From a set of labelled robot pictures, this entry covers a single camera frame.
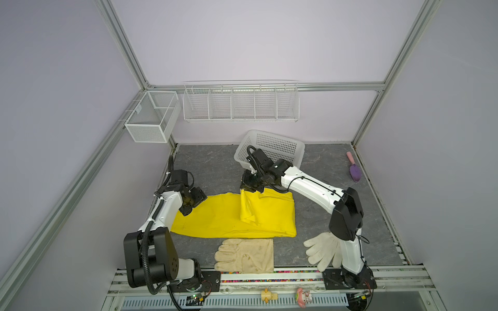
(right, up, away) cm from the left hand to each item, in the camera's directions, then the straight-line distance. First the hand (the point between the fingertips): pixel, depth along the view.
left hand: (200, 202), depth 87 cm
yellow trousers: (+19, -4, -7) cm, 21 cm away
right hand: (+18, +8, -5) cm, 20 cm away
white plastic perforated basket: (+37, +28, +29) cm, 55 cm away
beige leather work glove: (+22, -21, -8) cm, 31 cm away
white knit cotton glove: (+54, -19, -6) cm, 58 cm away
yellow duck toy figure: (+29, -29, -19) cm, 45 cm away
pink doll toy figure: (+42, -30, -19) cm, 55 cm away
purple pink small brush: (+80, +14, +19) cm, 83 cm away
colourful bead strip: (+33, -29, -11) cm, 45 cm away
